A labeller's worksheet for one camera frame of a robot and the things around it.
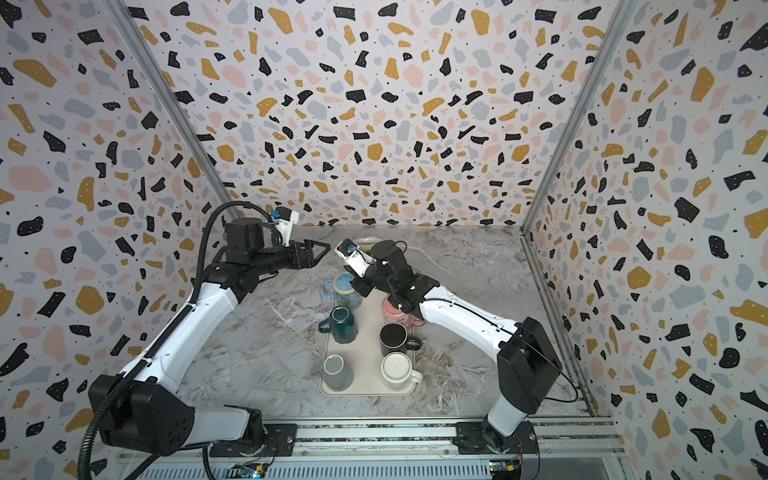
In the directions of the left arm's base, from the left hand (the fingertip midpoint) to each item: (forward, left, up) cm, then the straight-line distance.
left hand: (319, 242), depth 75 cm
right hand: (-3, -6, -3) cm, 7 cm away
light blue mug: (-2, -3, -20) cm, 21 cm away
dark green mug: (-12, -4, -23) cm, 26 cm away
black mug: (-16, -18, -21) cm, 32 cm away
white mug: (-24, -19, -23) cm, 38 cm away
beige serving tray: (-18, -10, -30) cm, 36 cm away
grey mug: (-26, -4, -22) cm, 34 cm away
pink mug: (-10, -19, -19) cm, 29 cm away
